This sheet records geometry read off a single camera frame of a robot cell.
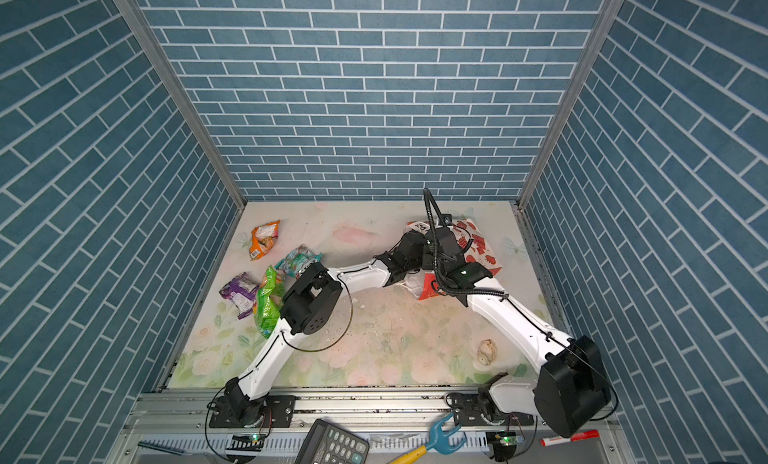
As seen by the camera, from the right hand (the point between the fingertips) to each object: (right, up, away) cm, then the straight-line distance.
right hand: (431, 243), depth 83 cm
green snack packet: (-42, -6, +13) cm, 45 cm away
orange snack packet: (-56, +1, +19) cm, 60 cm away
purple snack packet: (-56, -15, +5) cm, 59 cm away
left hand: (+6, -4, +13) cm, 15 cm away
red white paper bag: (-2, -14, +9) cm, 16 cm away
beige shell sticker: (+16, -31, +1) cm, 35 cm away
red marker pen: (+36, -45, -13) cm, 59 cm away
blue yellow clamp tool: (0, -45, -15) cm, 48 cm away
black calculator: (-25, -45, -16) cm, 54 cm away
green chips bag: (-44, -14, -4) cm, 46 cm away
